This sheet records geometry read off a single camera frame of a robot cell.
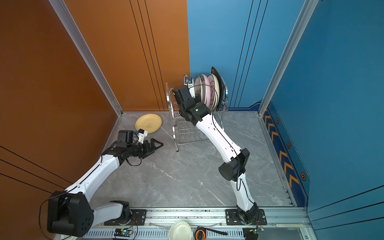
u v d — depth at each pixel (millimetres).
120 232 710
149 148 723
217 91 731
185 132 1021
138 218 740
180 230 700
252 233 696
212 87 726
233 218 725
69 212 400
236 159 485
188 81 628
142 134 774
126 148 645
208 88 725
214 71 758
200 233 669
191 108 540
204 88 734
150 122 1129
